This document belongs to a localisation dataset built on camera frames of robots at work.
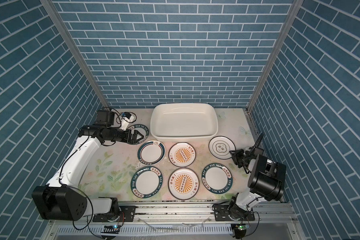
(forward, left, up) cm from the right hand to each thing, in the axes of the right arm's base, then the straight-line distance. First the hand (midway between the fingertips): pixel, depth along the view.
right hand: (230, 151), depth 95 cm
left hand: (-6, +54, +21) cm, 58 cm away
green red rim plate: (-4, +51, -1) cm, 51 cm away
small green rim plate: (+14, +62, -1) cm, 63 cm away
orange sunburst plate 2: (-22, +28, -1) cm, 36 cm away
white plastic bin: (+23, +32, -1) cm, 40 cm away
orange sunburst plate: (-4, +31, -1) cm, 31 cm away
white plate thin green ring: (+4, +6, -2) cm, 8 cm away
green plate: (-23, +49, -2) cm, 54 cm away
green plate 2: (-17, +9, -3) cm, 19 cm away
